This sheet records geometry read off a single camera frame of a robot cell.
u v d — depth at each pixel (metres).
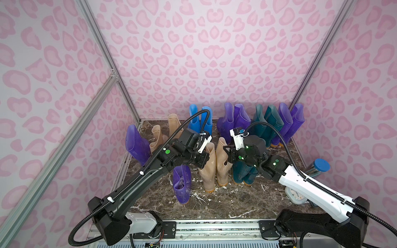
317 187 0.44
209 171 0.70
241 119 0.86
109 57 0.85
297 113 0.93
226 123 0.88
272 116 0.86
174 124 0.88
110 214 0.38
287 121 0.83
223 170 0.69
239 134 0.62
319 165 0.73
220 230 0.75
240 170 0.76
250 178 0.79
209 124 0.83
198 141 0.55
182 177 0.65
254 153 0.53
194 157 0.58
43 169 0.52
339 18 0.72
